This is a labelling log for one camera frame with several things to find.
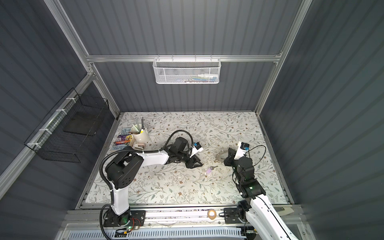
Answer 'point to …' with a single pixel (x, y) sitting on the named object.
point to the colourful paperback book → (123, 139)
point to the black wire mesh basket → (67, 132)
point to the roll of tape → (212, 217)
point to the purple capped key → (208, 170)
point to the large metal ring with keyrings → (218, 153)
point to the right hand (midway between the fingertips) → (231, 150)
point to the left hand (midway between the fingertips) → (201, 162)
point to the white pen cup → (139, 133)
